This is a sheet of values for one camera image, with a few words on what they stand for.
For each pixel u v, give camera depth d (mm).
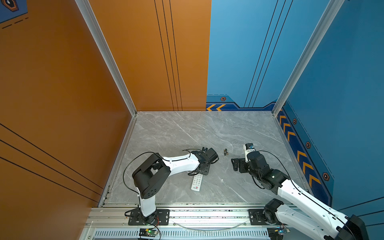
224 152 966
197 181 828
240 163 714
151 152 512
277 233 703
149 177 477
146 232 710
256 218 725
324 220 420
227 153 966
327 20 731
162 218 743
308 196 477
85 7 694
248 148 708
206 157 697
